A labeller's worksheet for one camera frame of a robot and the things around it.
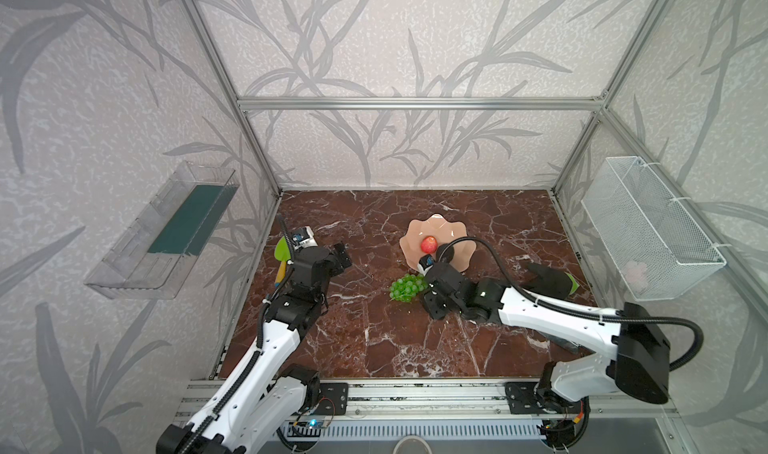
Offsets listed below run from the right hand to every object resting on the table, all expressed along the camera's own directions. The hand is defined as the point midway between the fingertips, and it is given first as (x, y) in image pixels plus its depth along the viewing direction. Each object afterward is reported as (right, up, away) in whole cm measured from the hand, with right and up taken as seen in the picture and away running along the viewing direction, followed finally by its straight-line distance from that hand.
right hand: (426, 287), depth 81 cm
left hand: (-25, +14, -2) cm, 29 cm away
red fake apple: (+2, +10, +17) cm, 20 cm away
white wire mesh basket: (+48, +13, -18) cm, 53 cm away
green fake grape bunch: (-6, -2, +7) cm, 9 cm away
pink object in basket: (+51, +6, -8) cm, 52 cm away
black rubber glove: (+41, -1, +14) cm, 43 cm away
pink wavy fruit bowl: (+14, +8, +18) cm, 24 cm away
